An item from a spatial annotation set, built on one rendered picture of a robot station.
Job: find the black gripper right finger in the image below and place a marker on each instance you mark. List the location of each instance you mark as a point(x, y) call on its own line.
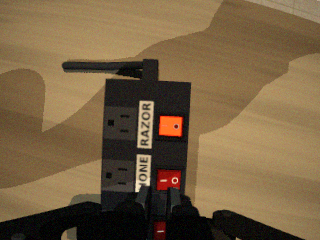
point(183, 222)

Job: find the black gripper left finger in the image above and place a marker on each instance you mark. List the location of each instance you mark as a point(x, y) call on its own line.
point(119, 224)

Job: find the black power strip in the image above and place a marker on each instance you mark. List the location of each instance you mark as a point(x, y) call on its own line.
point(145, 137)

